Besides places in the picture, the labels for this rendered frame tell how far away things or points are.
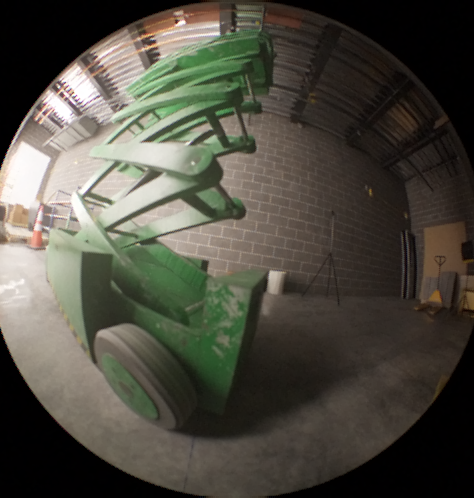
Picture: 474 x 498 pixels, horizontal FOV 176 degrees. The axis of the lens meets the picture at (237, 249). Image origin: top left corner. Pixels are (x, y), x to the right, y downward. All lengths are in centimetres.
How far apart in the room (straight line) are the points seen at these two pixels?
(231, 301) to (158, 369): 20
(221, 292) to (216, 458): 46
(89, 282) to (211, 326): 35
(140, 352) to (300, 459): 51
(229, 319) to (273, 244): 269
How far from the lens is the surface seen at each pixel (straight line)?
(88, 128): 656
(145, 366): 32
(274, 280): 254
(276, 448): 57
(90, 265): 47
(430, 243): 677
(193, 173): 43
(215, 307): 28
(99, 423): 59
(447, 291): 513
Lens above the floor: 51
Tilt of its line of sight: 3 degrees up
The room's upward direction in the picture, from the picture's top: 10 degrees clockwise
